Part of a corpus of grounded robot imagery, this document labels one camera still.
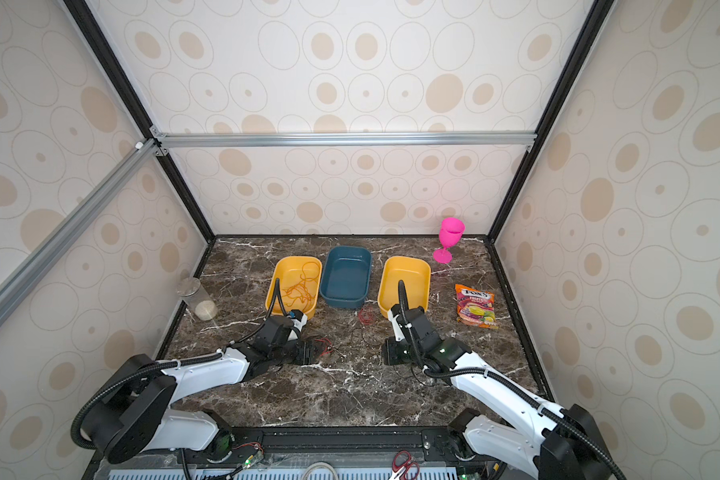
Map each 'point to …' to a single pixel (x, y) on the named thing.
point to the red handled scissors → (404, 467)
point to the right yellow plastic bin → (415, 272)
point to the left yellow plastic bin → (287, 271)
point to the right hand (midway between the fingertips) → (383, 347)
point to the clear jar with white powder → (193, 294)
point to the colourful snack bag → (475, 307)
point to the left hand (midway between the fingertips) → (323, 346)
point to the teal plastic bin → (346, 276)
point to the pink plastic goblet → (450, 233)
